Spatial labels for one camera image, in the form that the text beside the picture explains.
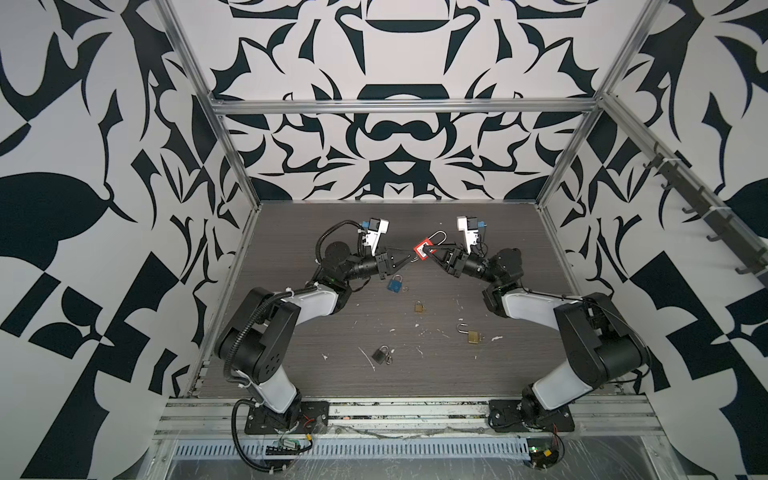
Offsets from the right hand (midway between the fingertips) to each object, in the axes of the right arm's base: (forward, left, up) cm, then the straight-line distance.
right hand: (426, 254), depth 73 cm
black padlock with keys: (-16, +11, -26) cm, 32 cm away
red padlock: (+3, -3, +2) cm, 5 cm away
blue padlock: (+6, +7, -26) cm, 27 cm away
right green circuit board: (-38, -26, -28) cm, 54 cm away
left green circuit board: (-36, +33, -23) cm, 54 cm away
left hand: (+1, +2, +1) cm, 2 cm away
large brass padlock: (-11, -14, -26) cm, 32 cm away
